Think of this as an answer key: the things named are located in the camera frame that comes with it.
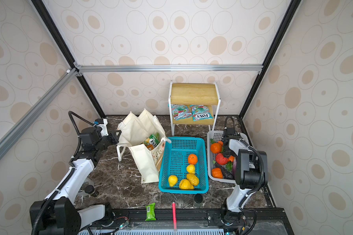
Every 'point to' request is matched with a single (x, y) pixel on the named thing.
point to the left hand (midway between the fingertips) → (123, 128)
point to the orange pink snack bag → (150, 147)
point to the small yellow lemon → (190, 168)
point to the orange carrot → (231, 158)
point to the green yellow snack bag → (154, 139)
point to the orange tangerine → (192, 159)
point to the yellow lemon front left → (172, 180)
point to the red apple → (220, 159)
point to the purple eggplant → (234, 169)
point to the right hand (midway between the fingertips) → (238, 152)
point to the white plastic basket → (217, 135)
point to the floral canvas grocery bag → (143, 134)
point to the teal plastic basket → (184, 167)
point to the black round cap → (198, 198)
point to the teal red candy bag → (180, 111)
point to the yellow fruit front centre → (185, 184)
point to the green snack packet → (150, 210)
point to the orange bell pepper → (216, 172)
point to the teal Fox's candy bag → (200, 112)
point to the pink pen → (174, 215)
